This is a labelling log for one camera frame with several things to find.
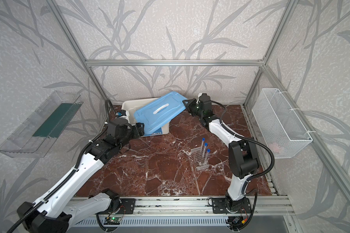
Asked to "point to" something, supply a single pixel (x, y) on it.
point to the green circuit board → (112, 221)
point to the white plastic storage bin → (130, 106)
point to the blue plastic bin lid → (155, 115)
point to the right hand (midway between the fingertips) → (182, 97)
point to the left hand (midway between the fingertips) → (140, 121)
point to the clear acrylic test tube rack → (198, 158)
